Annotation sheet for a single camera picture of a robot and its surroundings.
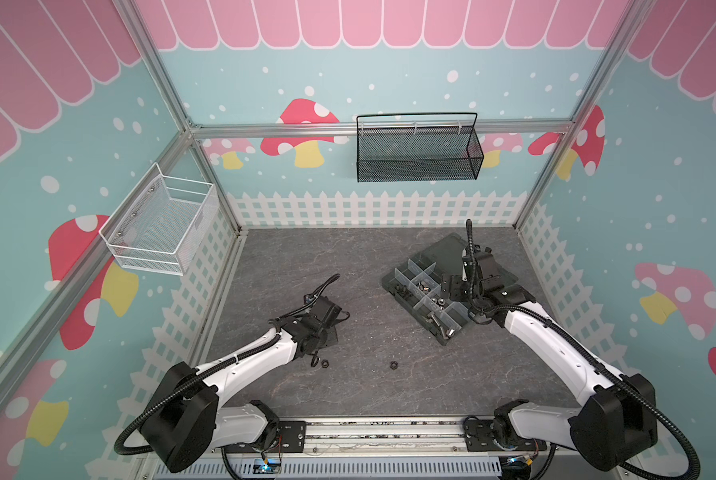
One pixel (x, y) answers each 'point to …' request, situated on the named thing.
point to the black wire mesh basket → (398, 154)
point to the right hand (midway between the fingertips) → (456, 281)
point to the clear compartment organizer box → (417, 286)
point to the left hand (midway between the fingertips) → (326, 339)
